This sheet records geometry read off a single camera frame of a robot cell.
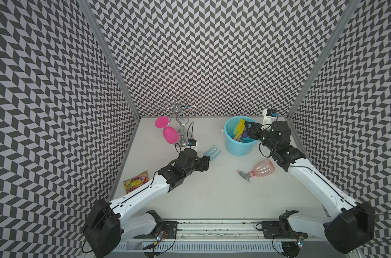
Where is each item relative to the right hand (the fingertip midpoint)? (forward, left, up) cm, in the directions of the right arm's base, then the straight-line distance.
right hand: (248, 125), depth 77 cm
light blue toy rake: (+1, +18, -27) cm, 33 cm away
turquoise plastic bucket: (0, -4, -18) cm, 19 cm away
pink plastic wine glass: (+5, +41, -13) cm, 43 cm away
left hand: (-10, +22, -13) cm, 28 cm away
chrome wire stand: (+12, +35, +1) cm, 37 cm away
